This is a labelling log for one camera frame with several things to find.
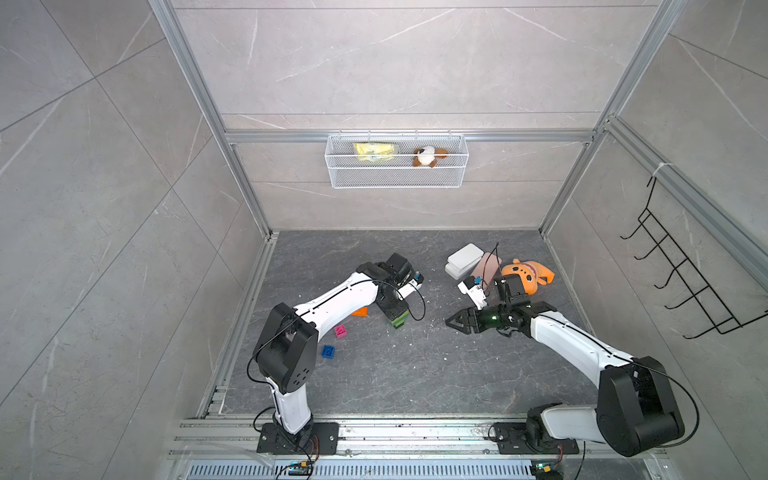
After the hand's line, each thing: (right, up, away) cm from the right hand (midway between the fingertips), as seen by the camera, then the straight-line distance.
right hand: (455, 320), depth 84 cm
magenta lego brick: (-34, -5, +7) cm, 35 cm away
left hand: (-17, +4, +4) cm, 18 cm away
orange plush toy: (+28, +12, +12) cm, 33 cm away
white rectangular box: (+7, +16, +21) cm, 27 cm away
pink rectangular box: (+15, +14, +19) cm, 28 cm away
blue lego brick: (-37, -10, +4) cm, 39 cm away
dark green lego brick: (-16, -3, +7) cm, 18 cm away
